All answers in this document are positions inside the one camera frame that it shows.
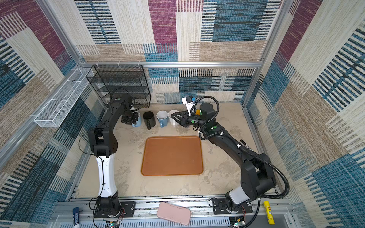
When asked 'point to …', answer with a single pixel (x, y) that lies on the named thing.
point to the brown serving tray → (172, 156)
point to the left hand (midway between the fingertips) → (135, 120)
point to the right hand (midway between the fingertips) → (173, 116)
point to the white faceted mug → (173, 121)
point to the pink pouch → (174, 213)
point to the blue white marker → (75, 212)
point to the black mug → (149, 119)
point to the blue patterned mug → (162, 117)
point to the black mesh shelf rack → (110, 80)
